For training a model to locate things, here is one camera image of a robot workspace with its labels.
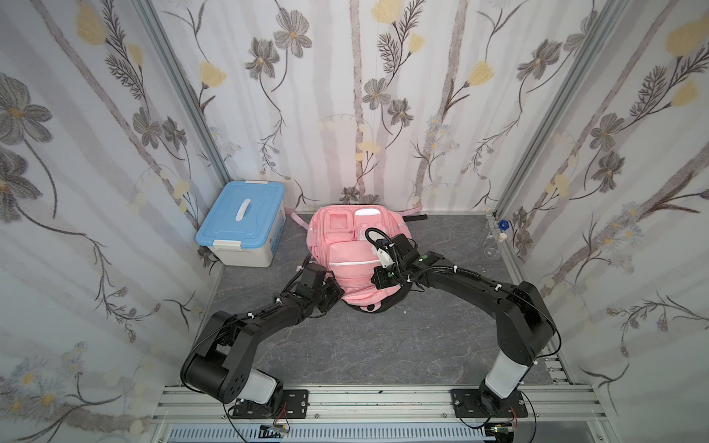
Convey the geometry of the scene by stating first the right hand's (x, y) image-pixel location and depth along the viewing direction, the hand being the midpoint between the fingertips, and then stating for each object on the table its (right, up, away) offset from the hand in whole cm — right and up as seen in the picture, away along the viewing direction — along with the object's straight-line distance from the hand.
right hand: (375, 274), depth 85 cm
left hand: (-8, -5, +4) cm, 10 cm away
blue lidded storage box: (-44, +16, +8) cm, 47 cm away
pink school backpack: (-12, +11, +15) cm, 22 cm away
